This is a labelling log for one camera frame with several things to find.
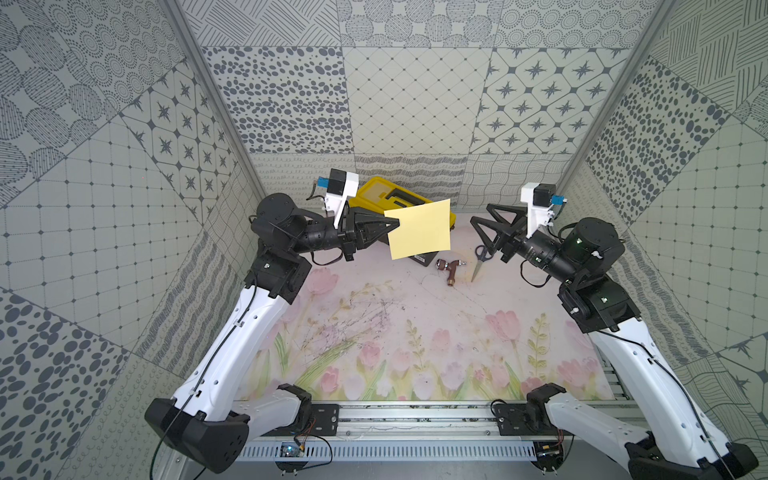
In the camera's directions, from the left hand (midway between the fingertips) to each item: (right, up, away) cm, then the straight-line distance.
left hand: (396, 217), depth 51 cm
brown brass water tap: (+19, -14, +50) cm, 56 cm away
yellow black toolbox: (-7, +12, +53) cm, 55 cm away
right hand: (+17, +1, +9) cm, 19 cm away
